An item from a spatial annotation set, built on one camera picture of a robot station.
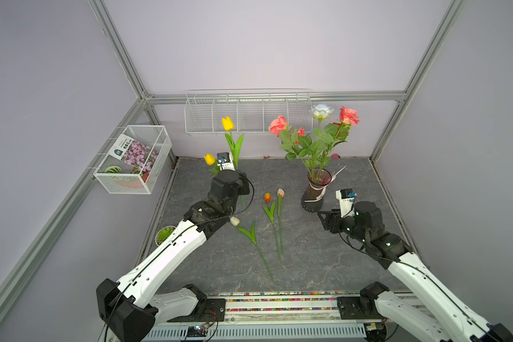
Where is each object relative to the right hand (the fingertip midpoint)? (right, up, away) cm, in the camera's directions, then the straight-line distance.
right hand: (324, 210), depth 77 cm
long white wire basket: (-28, +44, +21) cm, 56 cm away
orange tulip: (-20, -4, +20) cm, 28 cm away
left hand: (-30, +14, -5) cm, 34 cm away
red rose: (-8, +29, +2) cm, 30 cm away
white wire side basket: (-67, +11, -5) cm, 68 cm away
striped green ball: (-73, +15, -6) cm, 75 cm away
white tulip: (-35, -7, +16) cm, 40 cm away
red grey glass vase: (+1, +12, +12) cm, 17 cm away
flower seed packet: (-69, +21, -3) cm, 72 cm away
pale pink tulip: (-14, +4, +26) cm, 30 cm away
